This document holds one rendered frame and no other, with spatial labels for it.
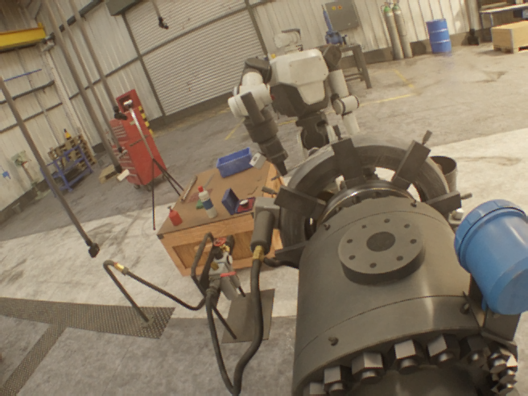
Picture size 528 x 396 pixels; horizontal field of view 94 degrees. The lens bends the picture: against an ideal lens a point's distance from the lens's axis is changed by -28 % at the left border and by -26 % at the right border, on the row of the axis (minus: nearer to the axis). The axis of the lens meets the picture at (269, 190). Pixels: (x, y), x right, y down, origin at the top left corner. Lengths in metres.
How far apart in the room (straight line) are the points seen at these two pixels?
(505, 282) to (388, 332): 0.24
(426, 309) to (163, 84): 10.75
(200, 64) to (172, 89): 1.35
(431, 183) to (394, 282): 0.68
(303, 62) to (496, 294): 1.23
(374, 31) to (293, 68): 8.07
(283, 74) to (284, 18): 8.09
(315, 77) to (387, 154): 0.53
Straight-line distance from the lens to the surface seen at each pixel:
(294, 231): 1.34
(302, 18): 9.49
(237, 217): 2.09
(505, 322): 0.71
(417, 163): 1.23
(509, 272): 0.56
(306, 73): 1.49
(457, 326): 0.66
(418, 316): 0.65
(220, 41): 9.99
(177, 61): 10.66
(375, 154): 1.20
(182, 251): 2.42
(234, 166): 2.70
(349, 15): 9.20
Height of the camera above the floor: 1.41
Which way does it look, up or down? 25 degrees down
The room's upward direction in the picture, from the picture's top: 21 degrees counter-clockwise
